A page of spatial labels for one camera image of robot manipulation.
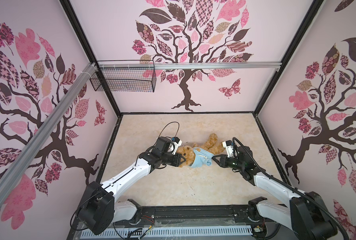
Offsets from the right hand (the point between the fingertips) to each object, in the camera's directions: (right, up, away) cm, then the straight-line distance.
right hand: (213, 156), depth 83 cm
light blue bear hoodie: (-7, 0, -6) cm, 9 cm away
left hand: (-17, -3, -4) cm, 18 cm away
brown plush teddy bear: (-1, +6, +4) cm, 8 cm away
